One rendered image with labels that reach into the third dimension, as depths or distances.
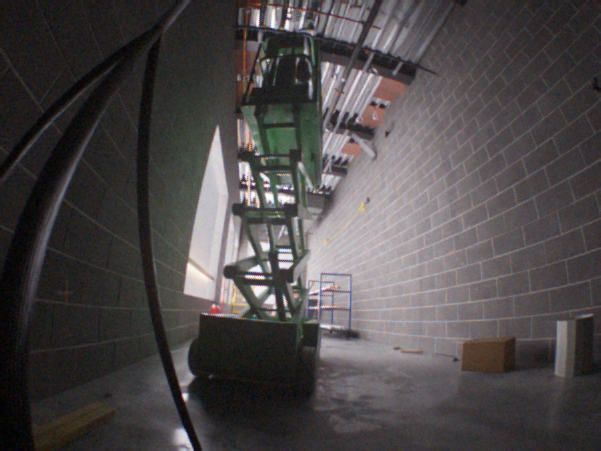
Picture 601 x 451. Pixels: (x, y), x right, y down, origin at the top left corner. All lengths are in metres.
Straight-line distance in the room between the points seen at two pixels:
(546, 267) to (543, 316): 0.41
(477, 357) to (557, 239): 1.16
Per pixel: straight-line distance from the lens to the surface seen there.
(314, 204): 7.87
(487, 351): 2.34
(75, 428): 1.01
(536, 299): 2.59
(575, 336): 2.00
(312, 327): 1.89
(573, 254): 2.43
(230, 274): 1.78
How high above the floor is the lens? 0.52
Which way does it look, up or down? 19 degrees up
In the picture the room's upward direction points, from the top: 3 degrees clockwise
